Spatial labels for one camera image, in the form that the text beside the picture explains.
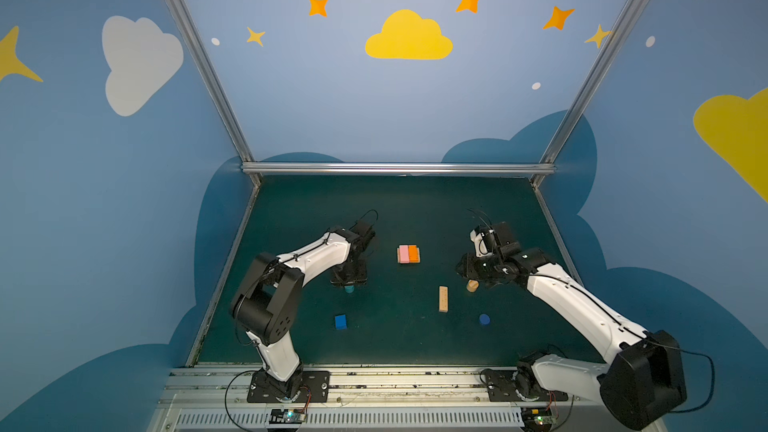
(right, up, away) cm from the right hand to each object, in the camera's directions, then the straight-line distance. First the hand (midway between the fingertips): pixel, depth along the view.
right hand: (464, 265), depth 84 cm
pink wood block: (-17, +1, +14) cm, 21 cm away
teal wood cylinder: (-34, -8, +6) cm, 35 cm away
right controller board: (+15, -35, -12) cm, 40 cm away
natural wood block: (-18, 0, +14) cm, 23 cm away
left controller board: (-45, -34, -13) cm, 58 cm away
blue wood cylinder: (+6, -16, +2) cm, 18 cm away
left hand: (-31, -7, +6) cm, 32 cm away
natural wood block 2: (-5, -11, +5) cm, 13 cm away
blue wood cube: (-35, -16, 0) cm, 39 cm away
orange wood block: (-13, +1, +14) cm, 20 cm away
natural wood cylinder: (+4, -7, +6) cm, 10 cm away
